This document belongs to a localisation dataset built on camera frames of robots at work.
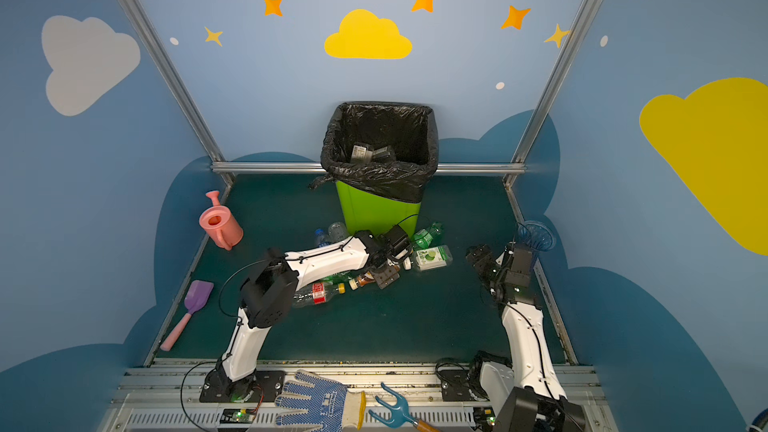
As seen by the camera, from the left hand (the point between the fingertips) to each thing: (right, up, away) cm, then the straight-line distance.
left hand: (385, 267), depth 92 cm
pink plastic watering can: (-52, +13, +1) cm, 54 cm away
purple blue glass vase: (+42, +11, -10) cm, 45 cm away
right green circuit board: (+26, -32, -21) cm, 47 cm away
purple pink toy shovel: (-57, -7, -3) cm, 58 cm away
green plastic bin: (-6, +18, -3) cm, 19 cm away
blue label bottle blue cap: (-21, +8, +7) cm, 24 cm away
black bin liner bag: (+8, +44, +3) cm, 45 cm away
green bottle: (+14, +8, +7) cm, 18 cm away
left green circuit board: (-34, -31, -21) cm, 51 cm away
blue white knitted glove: (-14, -29, -20) cm, 38 cm away
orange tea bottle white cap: (-6, -3, -2) cm, 7 cm away
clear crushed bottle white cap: (-16, +11, +7) cm, 20 cm away
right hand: (+27, +5, -8) cm, 29 cm away
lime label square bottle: (+16, +3, +3) cm, 17 cm away
